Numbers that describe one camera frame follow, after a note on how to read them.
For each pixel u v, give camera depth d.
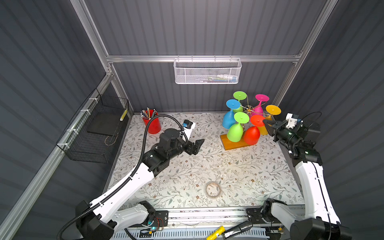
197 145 0.62
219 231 0.69
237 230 0.67
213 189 0.83
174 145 0.55
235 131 0.78
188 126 0.58
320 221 0.38
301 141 0.53
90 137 0.72
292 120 0.65
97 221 0.37
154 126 1.03
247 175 0.88
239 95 0.83
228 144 0.99
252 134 0.77
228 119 0.83
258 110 0.87
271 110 0.76
